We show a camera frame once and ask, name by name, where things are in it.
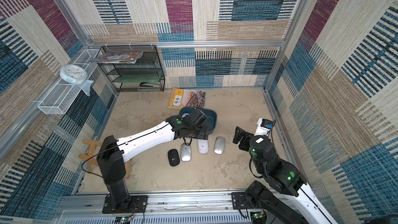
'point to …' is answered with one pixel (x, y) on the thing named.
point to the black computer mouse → (173, 157)
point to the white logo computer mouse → (203, 147)
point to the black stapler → (146, 84)
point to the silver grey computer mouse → (219, 145)
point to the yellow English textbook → (181, 98)
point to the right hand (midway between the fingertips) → (245, 129)
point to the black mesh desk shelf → (132, 68)
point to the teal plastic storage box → (185, 112)
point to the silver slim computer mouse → (185, 152)
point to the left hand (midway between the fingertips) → (204, 131)
